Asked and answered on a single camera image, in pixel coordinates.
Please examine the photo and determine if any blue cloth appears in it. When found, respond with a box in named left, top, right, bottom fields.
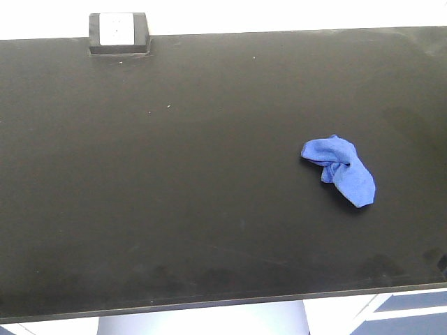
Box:
left=300, top=134, right=377, bottom=209

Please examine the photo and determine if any black socket box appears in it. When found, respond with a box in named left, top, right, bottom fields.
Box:
left=88, top=13, right=152, bottom=56

